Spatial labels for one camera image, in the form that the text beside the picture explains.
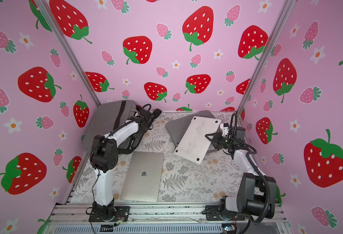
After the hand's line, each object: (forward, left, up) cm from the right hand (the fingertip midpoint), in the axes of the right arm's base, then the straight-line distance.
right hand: (204, 136), depth 83 cm
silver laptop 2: (-2, +6, -5) cm, 8 cm away
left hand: (+9, +50, -6) cm, 51 cm away
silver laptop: (-20, +35, -18) cm, 44 cm away
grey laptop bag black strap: (+15, +72, -6) cm, 73 cm away
